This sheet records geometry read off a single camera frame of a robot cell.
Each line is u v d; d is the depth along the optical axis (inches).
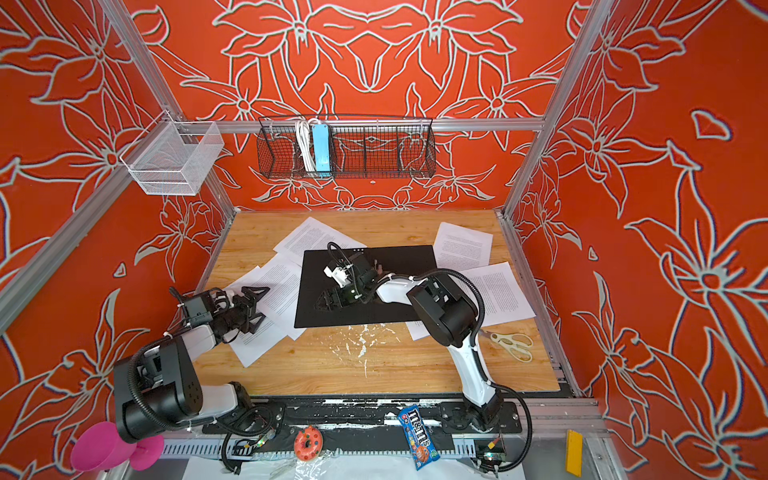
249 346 33.6
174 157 36.2
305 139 34.7
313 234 45.2
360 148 38.5
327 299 32.0
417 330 34.7
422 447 26.9
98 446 23.5
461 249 42.0
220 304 31.9
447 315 21.2
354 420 29.2
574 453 26.9
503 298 37.4
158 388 17.4
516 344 33.0
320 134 34.8
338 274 34.4
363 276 30.5
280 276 39.6
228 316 30.2
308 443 27.0
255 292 32.2
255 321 34.2
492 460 26.9
